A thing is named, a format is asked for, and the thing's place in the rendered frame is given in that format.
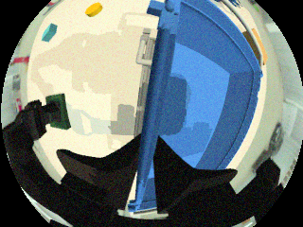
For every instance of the small light blue cube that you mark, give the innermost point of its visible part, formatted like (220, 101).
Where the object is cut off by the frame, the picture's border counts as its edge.
(49, 32)

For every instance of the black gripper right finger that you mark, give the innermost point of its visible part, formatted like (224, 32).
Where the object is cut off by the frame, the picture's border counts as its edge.
(175, 178)

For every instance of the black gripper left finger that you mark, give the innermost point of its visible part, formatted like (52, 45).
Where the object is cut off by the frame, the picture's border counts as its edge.
(114, 172)

